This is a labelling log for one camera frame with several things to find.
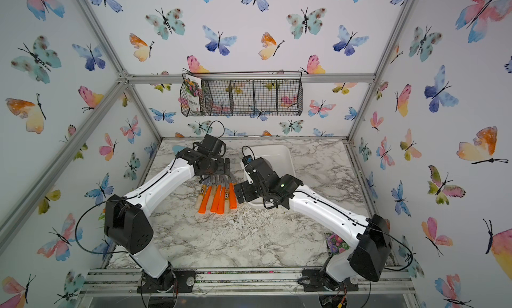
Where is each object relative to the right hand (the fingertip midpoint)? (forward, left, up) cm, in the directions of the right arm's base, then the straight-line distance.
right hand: (246, 185), depth 75 cm
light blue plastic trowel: (+36, +46, -22) cm, 63 cm away
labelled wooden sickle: (+4, +7, -21) cm, 23 cm away
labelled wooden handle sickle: (+4, +11, -20) cm, 23 cm away
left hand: (+12, +12, -5) cm, 18 cm away
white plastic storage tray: (-9, -5, +4) cm, 11 cm away
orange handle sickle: (+2, +16, -21) cm, 27 cm away
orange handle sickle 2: (+6, +9, -21) cm, 24 cm away
